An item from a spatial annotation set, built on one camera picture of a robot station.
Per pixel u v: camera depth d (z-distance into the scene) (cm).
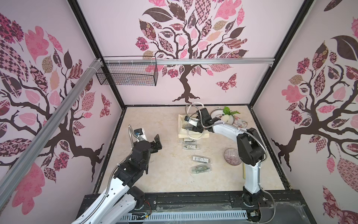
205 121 76
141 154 50
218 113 115
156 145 67
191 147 94
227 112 114
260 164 55
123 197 61
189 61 93
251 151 53
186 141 97
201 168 84
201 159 88
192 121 86
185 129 89
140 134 61
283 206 72
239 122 108
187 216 70
